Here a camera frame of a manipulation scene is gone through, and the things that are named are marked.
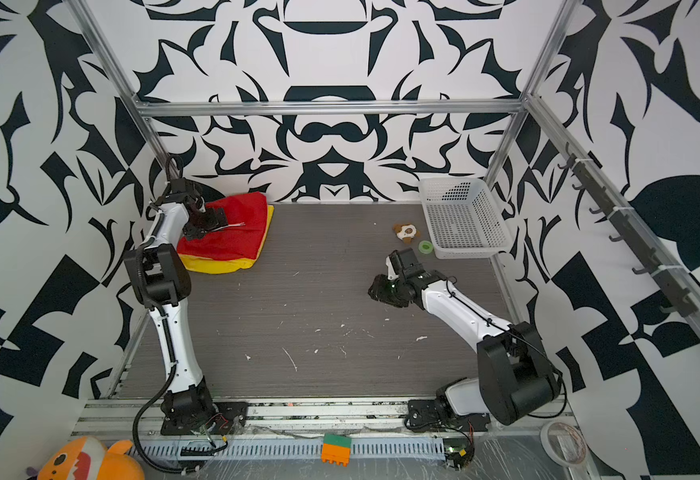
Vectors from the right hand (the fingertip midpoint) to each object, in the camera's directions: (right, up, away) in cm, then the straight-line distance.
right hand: (376, 289), depth 86 cm
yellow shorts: (-51, +5, +14) cm, 53 cm away
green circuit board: (+18, -35, -15) cm, 43 cm away
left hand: (-54, +21, +17) cm, 61 cm away
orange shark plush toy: (-62, -31, -23) cm, 73 cm away
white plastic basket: (+35, +22, +29) cm, 51 cm away
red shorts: (-48, +13, +21) cm, 54 cm away
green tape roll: (+19, +11, +21) cm, 31 cm away
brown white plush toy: (+13, +17, +21) cm, 30 cm away
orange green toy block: (-10, -31, -21) cm, 39 cm away
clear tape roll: (+43, -34, -15) cm, 57 cm away
